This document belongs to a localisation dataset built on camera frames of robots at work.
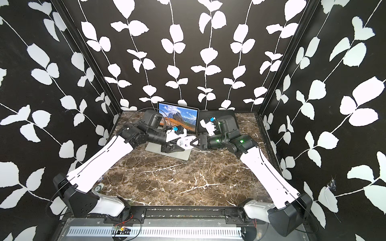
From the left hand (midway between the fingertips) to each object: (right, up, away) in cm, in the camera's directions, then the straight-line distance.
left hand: (183, 140), depth 69 cm
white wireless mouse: (+1, -1, -2) cm, 2 cm away
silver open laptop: (-8, +14, +33) cm, 36 cm away
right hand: (+4, -1, -3) cm, 5 cm away
